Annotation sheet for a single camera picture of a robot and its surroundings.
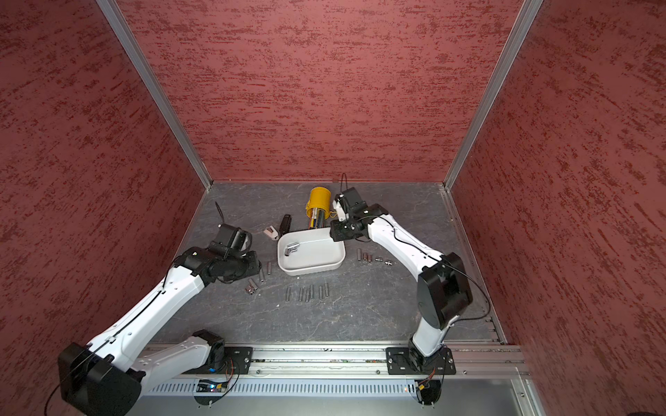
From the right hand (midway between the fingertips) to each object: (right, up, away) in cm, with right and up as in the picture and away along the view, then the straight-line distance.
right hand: (335, 237), depth 86 cm
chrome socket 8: (+9, -8, +11) cm, 16 cm away
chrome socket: (-3, -19, +2) cm, 19 cm away
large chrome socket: (-17, -6, +12) cm, 22 cm away
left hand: (-25, -10, -7) cm, 28 cm away
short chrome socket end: (+13, -9, +9) cm, 18 cm away
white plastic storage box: (-10, -7, +13) cm, 18 cm away
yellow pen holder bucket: (-7, +14, +20) cm, 26 cm away
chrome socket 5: (-17, -20, +1) cm, 26 cm away
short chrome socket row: (+11, -9, +11) cm, 18 cm away
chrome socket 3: (-10, -20, +1) cm, 22 cm away
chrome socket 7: (-29, -18, 0) cm, 34 cm away
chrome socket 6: (-29, -17, +3) cm, 34 cm away
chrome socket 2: (-5, -19, +2) cm, 20 cm away
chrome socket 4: (-12, -20, +1) cm, 24 cm away
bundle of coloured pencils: (-8, +5, +18) cm, 21 cm away
